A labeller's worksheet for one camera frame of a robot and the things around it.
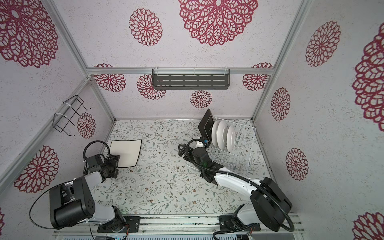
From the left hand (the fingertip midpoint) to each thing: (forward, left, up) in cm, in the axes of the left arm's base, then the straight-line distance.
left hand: (120, 162), depth 93 cm
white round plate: (+14, -59, +10) cm, 62 cm away
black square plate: (+18, -54, +15) cm, 59 cm away
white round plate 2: (+14, -64, +10) cm, 67 cm away
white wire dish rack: (+3, -76, -3) cm, 76 cm away
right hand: (0, -40, +16) cm, 43 cm away
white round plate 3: (+12, -70, +8) cm, 72 cm away
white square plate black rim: (+13, 0, -7) cm, 15 cm away
